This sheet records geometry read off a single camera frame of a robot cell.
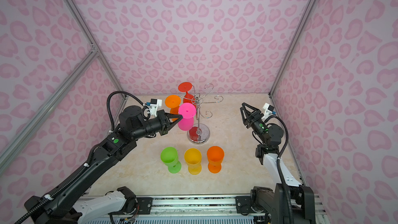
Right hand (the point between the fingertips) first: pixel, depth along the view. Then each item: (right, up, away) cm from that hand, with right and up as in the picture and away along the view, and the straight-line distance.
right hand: (241, 106), depth 70 cm
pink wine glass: (-24, -2, -4) cm, 24 cm away
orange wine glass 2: (-32, +2, +3) cm, 32 cm away
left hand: (-25, -3, -9) cm, 27 cm away
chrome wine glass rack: (-20, -16, +28) cm, 38 cm away
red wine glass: (-26, +10, +10) cm, 30 cm away
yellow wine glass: (-23, -26, +9) cm, 36 cm away
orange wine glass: (-11, -24, +7) cm, 28 cm away
